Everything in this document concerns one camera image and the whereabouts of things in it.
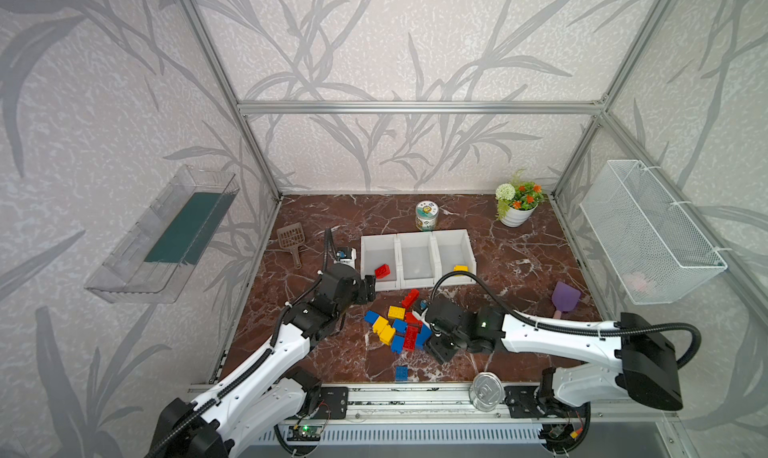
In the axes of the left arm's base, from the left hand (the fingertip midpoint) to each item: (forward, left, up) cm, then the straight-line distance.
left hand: (369, 269), depth 81 cm
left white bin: (+14, -1, -18) cm, 23 cm away
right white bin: (+17, -26, -16) cm, 35 cm away
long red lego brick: (-11, -12, -13) cm, 21 cm away
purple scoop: (-1, -60, -16) cm, 62 cm away
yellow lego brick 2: (-14, -5, -13) cm, 19 cm away
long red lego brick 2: (-3, -12, -13) cm, 18 cm away
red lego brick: (+7, -3, -13) cm, 15 cm away
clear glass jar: (-28, -30, -9) cm, 42 cm away
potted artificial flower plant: (+29, -49, -3) cm, 57 cm away
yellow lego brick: (+8, -28, -13) cm, 32 cm away
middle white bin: (+11, -14, -14) cm, 23 cm away
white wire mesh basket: (-6, -62, +21) cm, 65 cm away
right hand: (-14, -17, -8) cm, 23 cm away
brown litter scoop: (+22, +31, -16) cm, 41 cm away
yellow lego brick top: (-7, -7, -14) cm, 17 cm away
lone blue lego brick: (-23, -9, -13) cm, 28 cm away
